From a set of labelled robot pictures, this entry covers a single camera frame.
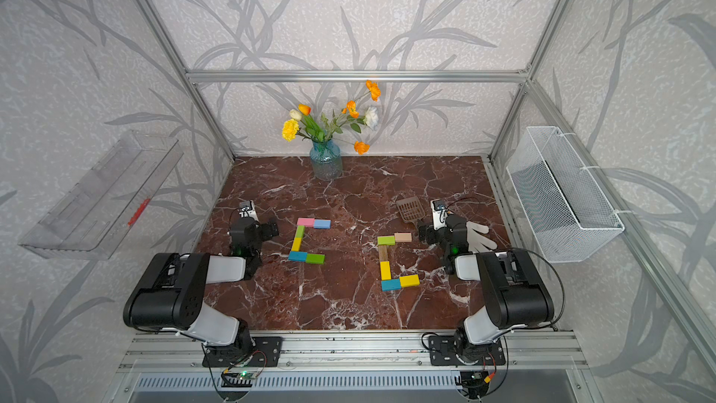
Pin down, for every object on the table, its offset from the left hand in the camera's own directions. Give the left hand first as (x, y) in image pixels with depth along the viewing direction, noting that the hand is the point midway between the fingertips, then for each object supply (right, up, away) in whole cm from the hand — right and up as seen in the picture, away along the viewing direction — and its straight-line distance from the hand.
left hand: (258, 216), depth 94 cm
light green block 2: (+44, -8, +1) cm, 45 cm away
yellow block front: (+43, -17, -6) cm, 47 cm away
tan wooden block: (+50, -8, +3) cm, 51 cm away
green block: (+20, -14, -3) cm, 25 cm away
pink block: (+15, -2, +5) cm, 16 cm away
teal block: (+14, -13, -3) cm, 19 cm away
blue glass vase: (+21, +20, +11) cm, 31 cm away
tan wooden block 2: (+43, -12, -3) cm, 44 cm away
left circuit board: (+4, -40, -22) cm, 46 cm away
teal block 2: (+45, -20, -9) cm, 50 cm away
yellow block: (+51, -19, -7) cm, 55 cm away
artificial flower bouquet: (+14, +32, +4) cm, 35 cm away
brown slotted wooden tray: (+54, +1, +10) cm, 55 cm away
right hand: (+60, 0, +1) cm, 60 cm away
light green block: (+14, -6, +2) cm, 15 cm away
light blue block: (+21, -3, +5) cm, 22 cm away
